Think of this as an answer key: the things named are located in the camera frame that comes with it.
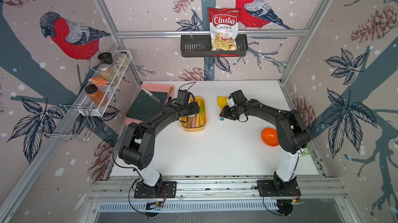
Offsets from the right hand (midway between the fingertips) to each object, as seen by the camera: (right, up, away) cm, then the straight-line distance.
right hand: (221, 114), depth 96 cm
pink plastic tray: (-47, +18, +21) cm, 55 cm away
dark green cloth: (-54, +4, +12) cm, 55 cm away
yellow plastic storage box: (-16, -5, 0) cm, 17 cm away
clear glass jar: (-58, +33, -9) cm, 68 cm away
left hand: (-15, +6, -3) cm, 16 cm away
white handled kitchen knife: (-51, +13, +17) cm, 55 cm away
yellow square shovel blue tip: (+2, +8, +10) cm, 13 cm away
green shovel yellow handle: (-12, +4, +5) cm, 13 cm away
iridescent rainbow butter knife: (-37, +17, +21) cm, 45 cm away
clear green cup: (+48, -18, -11) cm, 52 cm away
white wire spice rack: (-62, +8, -30) cm, 70 cm away
